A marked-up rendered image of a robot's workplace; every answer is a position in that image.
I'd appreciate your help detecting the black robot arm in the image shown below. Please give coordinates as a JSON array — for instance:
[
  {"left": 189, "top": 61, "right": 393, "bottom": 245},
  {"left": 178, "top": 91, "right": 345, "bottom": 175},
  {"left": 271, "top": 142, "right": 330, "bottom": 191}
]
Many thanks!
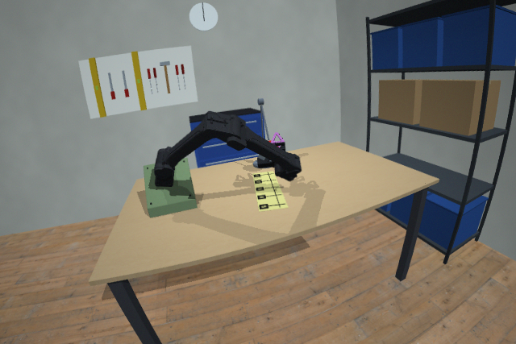
[{"left": 154, "top": 111, "right": 302, "bottom": 187}]

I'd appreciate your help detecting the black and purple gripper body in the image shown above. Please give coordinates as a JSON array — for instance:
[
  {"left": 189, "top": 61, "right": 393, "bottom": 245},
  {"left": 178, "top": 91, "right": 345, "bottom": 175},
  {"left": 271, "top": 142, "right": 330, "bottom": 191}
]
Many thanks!
[{"left": 275, "top": 142, "right": 285, "bottom": 151}]

